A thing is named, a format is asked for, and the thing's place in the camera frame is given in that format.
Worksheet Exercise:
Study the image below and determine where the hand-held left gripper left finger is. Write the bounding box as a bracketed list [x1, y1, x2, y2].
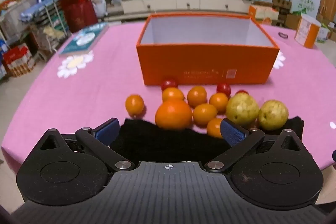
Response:
[34, 118, 135, 172]

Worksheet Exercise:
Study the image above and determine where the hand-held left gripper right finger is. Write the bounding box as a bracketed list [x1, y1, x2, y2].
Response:
[206, 118, 306, 171]

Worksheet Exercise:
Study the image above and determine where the small tangerine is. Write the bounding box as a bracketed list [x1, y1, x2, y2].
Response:
[193, 104, 218, 127]
[125, 94, 145, 117]
[209, 93, 229, 113]
[187, 86, 208, 108]
[162, 88, 185, 102]
[206, 118, 223, 138]

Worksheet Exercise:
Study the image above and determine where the large orange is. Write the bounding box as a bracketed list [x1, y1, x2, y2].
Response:
[155, 99, 193, 130]

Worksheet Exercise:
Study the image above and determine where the orange cardboard box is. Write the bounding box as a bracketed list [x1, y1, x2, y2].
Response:
[136, 14, 280, 86]

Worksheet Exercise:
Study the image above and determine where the black cloth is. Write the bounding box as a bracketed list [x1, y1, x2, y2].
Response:
[109, 116, 305, 163]

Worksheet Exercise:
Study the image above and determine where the white daisy coaster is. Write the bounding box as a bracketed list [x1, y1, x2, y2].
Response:
[57, 50, 94, 79]
[274, 52, 286, 69]

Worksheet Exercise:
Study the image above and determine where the teal tissue pack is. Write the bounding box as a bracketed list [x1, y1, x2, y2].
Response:
[58, 22, 109, 57]

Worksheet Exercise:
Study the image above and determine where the red and white carton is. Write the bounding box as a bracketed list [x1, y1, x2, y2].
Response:
[3, 43, 36, 77]

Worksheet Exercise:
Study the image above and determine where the orange fruit carton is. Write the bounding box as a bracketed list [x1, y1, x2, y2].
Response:
[248, 5, 279, 25]

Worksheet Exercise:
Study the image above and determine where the red bag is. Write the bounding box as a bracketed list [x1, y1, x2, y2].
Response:
[62, 0, 98, 33]

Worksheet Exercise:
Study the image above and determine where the orange and white canister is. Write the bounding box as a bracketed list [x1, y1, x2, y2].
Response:
[294, 14, 322, 49]

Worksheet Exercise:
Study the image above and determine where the white plastic sack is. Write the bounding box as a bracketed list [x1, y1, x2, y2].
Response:
[91, 0, 108, 18]

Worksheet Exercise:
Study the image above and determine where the metal wire cart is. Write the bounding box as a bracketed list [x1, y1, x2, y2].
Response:
[0, 0, 70, 51]

